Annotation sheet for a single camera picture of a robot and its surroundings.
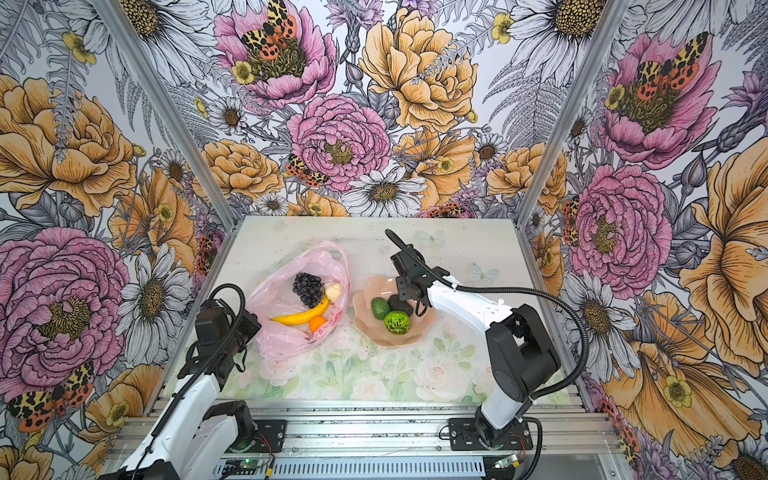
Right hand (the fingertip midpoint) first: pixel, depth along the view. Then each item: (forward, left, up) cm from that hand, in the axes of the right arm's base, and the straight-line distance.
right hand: (414, 292), depth 90 cm
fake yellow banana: (-4, +33, -6) cm, 34 cm away
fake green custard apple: (-9, +5, -2) cm, 11 cm away
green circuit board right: (-41, -20, -10) cm, 47 cm away
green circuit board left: (-40, +43, -10) cm, 59 cm away
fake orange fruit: (-6, +29, -5) cm, 31 cm away
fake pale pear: (+4, +25, -4) cm, 26 cm away
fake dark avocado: (-1, +6, -5) cm, 8 cm away
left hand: (-8, +45, -2) cm, 45 cm away
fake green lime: (-3, +11, -4) cm, 12 cm away
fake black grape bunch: (+5, +33, -4) cm, 34 cm away
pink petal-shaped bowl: (-8, +12, -7) cm, 16 cm away
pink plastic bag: (-2, +41, +3) cm, 41 cm away
